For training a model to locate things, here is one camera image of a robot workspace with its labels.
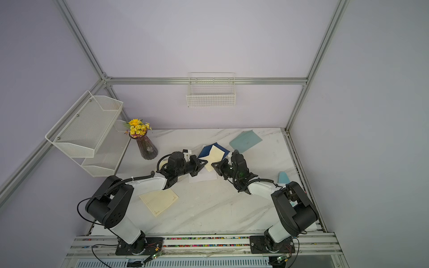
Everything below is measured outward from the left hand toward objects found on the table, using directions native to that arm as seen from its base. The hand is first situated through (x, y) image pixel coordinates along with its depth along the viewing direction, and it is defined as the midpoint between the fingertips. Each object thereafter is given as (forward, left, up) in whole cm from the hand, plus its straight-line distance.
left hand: (208, 162), depth 87 cm
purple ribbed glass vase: (+12, +37, -5) cm, 39 cm away
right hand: (-1, -2, -1) cm, 3 cm away
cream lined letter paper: (-16, +26, -12) cm, 33 cm away
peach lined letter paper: (+4, -4, +1) cm, 5 cm away
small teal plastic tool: (-2, -43, -13) cm, 45 cm away
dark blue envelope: (+17, +2, -11) cm, 20 cm away
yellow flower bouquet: (+14, +37, +12) cm, 42 cm away
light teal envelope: (+27, -23, -14) cm, 38 cm away
